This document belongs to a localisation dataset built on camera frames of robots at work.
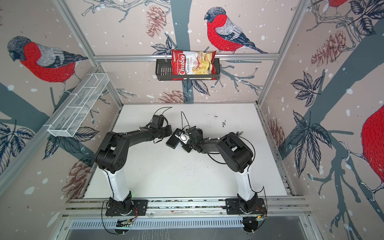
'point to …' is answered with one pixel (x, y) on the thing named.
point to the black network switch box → (173, 141)
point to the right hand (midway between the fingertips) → (181, 144)
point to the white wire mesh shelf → (70, 116)
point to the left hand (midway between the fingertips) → (173, 130)
